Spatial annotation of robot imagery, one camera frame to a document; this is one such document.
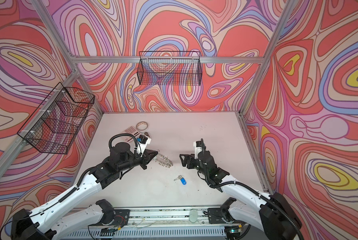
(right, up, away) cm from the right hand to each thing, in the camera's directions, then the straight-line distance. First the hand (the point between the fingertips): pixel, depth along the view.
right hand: (187, 157), depth 83 cm
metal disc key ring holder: (-12, +1, -10) cm, 15 cm away
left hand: (-14, +5, -11) cm, 18 cm away
